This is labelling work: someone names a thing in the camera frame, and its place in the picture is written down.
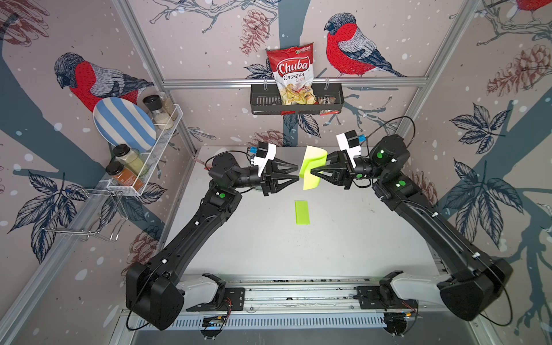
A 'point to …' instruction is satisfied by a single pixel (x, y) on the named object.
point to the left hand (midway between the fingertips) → (298, 172)
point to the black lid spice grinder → (160, 118)
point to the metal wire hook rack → (100, 213)
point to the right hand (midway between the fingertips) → (311, 168)
